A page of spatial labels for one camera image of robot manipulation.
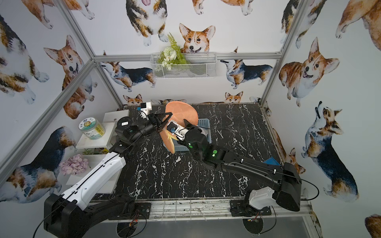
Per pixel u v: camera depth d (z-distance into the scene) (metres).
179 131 0.55
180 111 0.71
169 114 0.67
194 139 0.48
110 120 0.93
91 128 0.70
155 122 0.61
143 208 0.75
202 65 0.92
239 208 0.73
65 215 0.38
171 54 0.78
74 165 0.63
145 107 0.65
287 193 0.39
